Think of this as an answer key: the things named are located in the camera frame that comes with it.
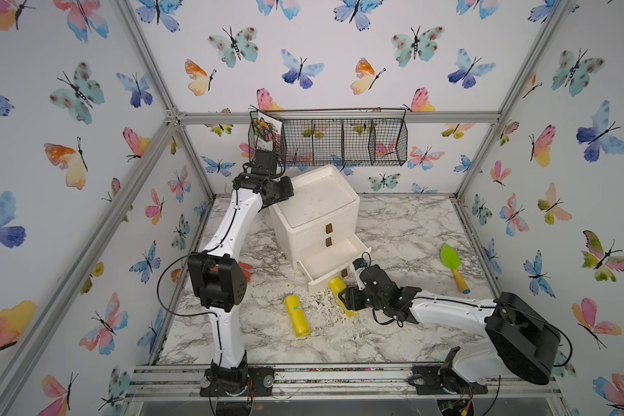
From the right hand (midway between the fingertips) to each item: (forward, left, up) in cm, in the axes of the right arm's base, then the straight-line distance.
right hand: (347, 290), depth 85 cm
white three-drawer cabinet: (+26, +10, +17) cm, 33 cm away
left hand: (+27, +20, +18) cm, 38 cm away
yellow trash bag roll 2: (+4, +3, -3) cm, 6 cm away
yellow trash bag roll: (-9, +15, -4) cm, 18 cm away
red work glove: (+10, +38, -7) cm, 40 cm away
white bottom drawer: (+10, +5, 0) cm, 11 cm away
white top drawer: (+15, +8, +14) cm, 22 cm away
